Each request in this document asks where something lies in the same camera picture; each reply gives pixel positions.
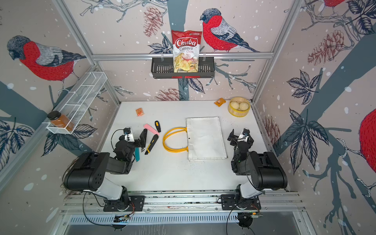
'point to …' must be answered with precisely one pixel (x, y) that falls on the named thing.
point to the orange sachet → (220, 102)
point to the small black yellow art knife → (157, 125)
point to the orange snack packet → (139, 112)
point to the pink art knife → (149, 127)
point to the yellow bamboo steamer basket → (238, 112)
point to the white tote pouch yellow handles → (205, 139)
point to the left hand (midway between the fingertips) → (137, 129)
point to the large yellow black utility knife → (152, 143)
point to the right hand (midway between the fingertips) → (240, 130)
